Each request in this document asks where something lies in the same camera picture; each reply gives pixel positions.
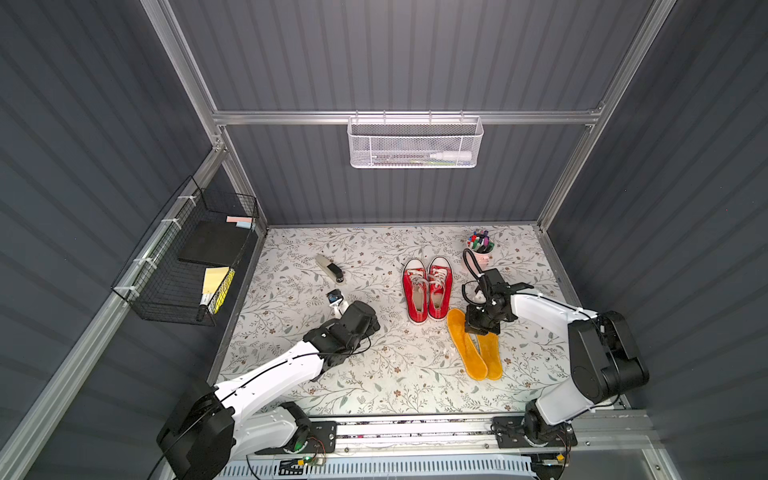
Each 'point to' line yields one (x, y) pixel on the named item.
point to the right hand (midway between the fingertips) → (469, 328)
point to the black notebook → (214, 243)
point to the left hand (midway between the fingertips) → (365, 319)
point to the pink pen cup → (483, 259)
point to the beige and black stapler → (334, 272)
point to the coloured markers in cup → (480, 242)
